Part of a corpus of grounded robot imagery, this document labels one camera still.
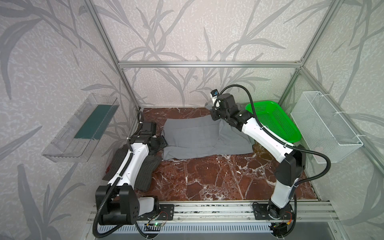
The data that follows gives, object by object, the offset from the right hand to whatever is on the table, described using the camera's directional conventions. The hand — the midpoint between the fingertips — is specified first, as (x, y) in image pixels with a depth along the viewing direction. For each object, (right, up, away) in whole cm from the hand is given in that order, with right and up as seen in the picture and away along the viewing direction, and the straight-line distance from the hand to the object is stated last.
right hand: (214, 102), depth 83 cm
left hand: (-28, -21, +2) cm, 35 cm away
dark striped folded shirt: (-38, -42, -3) cm, 56 cm away
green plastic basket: (+48, -7, +32) cm, 58 cm away
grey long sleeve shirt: (-8, -21, +21) cm, 30 cm away
